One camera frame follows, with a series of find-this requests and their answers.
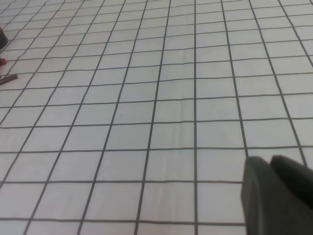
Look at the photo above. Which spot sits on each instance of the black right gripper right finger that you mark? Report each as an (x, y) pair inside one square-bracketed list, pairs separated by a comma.
[(296, 177)]

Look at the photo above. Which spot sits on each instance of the dark red pencil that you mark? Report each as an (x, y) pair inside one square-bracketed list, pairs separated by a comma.
[(8, 78)]

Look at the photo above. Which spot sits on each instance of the black-capped white marker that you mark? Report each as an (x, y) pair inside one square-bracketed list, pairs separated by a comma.
[(3, 39)]

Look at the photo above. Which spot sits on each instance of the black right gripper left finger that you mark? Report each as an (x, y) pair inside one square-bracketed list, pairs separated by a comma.
[(266, 201)]

